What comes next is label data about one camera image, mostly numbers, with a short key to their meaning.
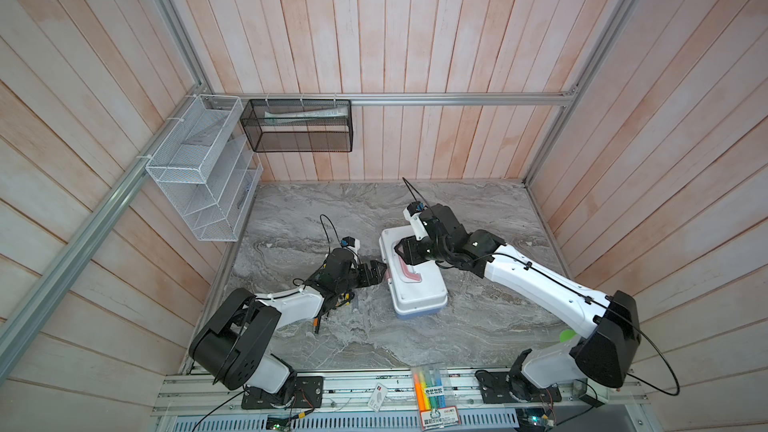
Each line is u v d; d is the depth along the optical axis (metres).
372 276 0.80
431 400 0.72
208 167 0.67
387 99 0.95
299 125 1.04
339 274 0.69
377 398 0.72
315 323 0.84
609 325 0.41
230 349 0.44
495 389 0.73
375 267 0.80
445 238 0.57
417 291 0.78
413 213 0.69
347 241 0.82
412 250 0.68
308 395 0.74
